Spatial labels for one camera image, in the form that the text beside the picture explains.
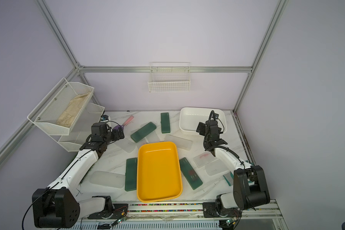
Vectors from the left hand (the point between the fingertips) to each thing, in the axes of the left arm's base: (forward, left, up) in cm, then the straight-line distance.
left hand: (115, 132), depth 85 cm
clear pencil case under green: (+10, -22, -18) cm, 30 cm away
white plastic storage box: (+29, -49, -18) cm, 59 cm away
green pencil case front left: (-19, -9, -18) cm, 28 cm away
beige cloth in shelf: (+2, +22, +12) cm, 25 cm away
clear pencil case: (+3, -41, -18) cm, 44 cm away
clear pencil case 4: (+2, -2, -17) cm, 17 cm away
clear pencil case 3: (-13, -63, -22) cm, 69 cm away
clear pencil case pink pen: (-9, -56, -17) cm, 59 cm away
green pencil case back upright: (+21, -28, -17) cm, 39 cm away
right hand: (+6, -57, -2) cm, 58 cm away
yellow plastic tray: (-20, -27, -18) cm, 38 cm away
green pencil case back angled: (+11, -13, -15) cm, 23 cm away
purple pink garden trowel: (+19, +6, -18) cm, 27 cm away
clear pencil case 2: (-21, +5, -22) cm, 30 cm away
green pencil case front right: (-21, -47, -16) cm, 54 cm away
